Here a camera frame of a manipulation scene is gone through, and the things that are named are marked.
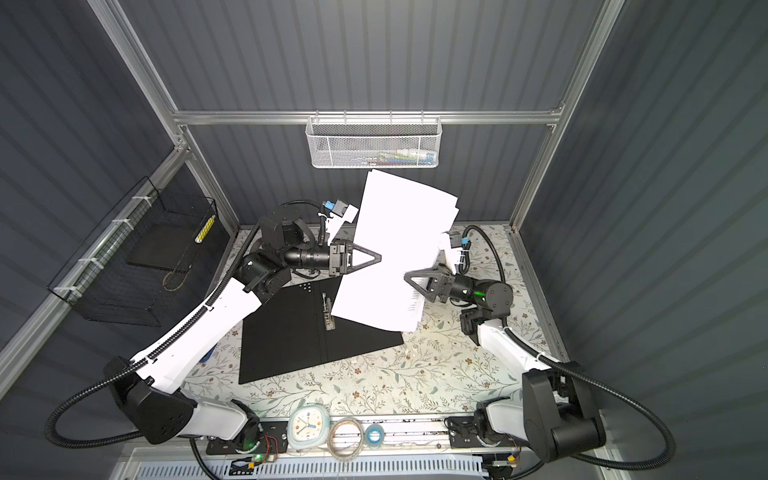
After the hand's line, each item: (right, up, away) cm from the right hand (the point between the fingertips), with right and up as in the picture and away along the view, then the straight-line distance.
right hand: (406, 285), depth 63 cm
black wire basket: (-67, +3, +10) cm, 67 cm away
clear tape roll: (-15, -40, +12) cm, 45 cm away
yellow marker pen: (-55, +14, +19) cm, 60 cm away
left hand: (-5, +6, -4) cm, 9 cm away
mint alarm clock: (-24, -36, +10) cm, 44 cm away
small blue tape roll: (-8, -40, +12) cm, 42 cm away
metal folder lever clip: (-24, -13, +32) cm, 42 cm away
